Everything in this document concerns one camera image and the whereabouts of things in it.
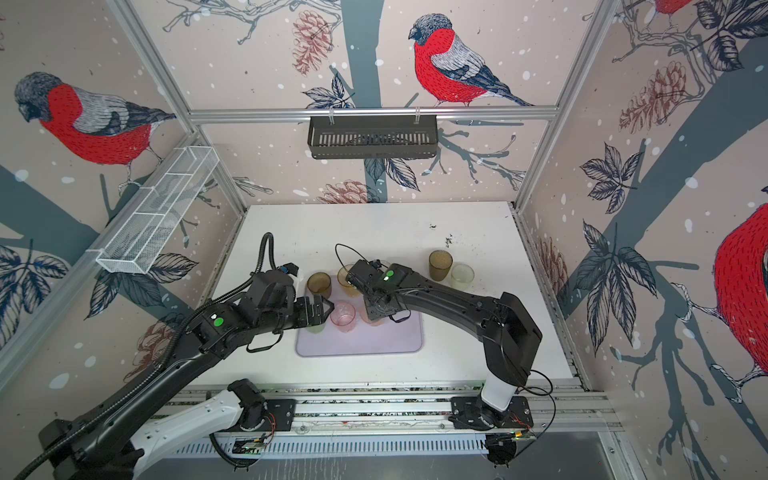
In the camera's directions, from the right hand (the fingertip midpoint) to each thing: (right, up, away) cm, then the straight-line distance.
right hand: (376, 311), depth 82 cm
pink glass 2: (-2, +1, -10) cm, 10 cm away
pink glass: (-10, -3, +6) cm, 12 cm away
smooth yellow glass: (-9, +9, -5) cm, 13 cm away
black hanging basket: (-3, +56, +23) cm, 61 cm away
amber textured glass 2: (+20, +12, +13) cm, 27 cm away
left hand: (-13, +3, -11) cm, 18 cm away
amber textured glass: (-19, +6, +12) cm, 24 cm away
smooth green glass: (-18, -6, +4) cm, 19 cm away
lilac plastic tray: (+3, -9, +5) cm, 11 cm away
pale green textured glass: (+27, +8, +14) cm, 32 cm away
